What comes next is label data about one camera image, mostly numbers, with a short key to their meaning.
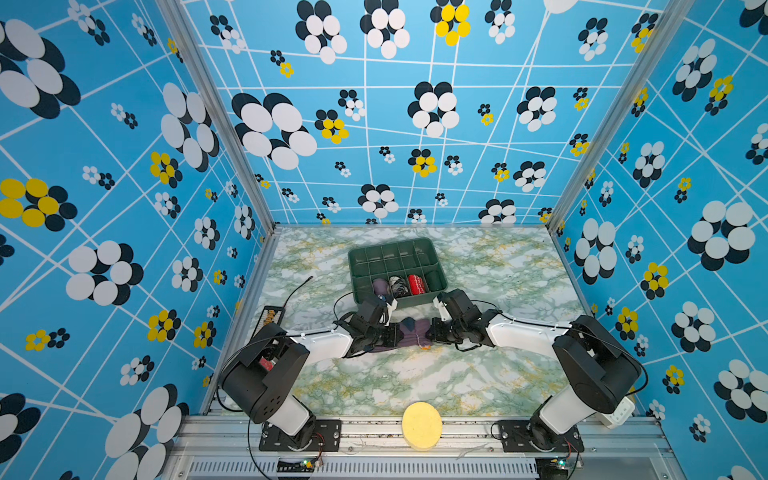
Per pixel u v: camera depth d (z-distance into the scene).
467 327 0.70
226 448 0.74
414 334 0.89
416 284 0.96
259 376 0.45
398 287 0.95
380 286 0.95
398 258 1.16
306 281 1.04
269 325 0.50
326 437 0.74
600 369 0.45
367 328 0.71
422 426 0.73
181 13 0.69
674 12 0.68
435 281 0.98
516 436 0.73
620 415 0.74
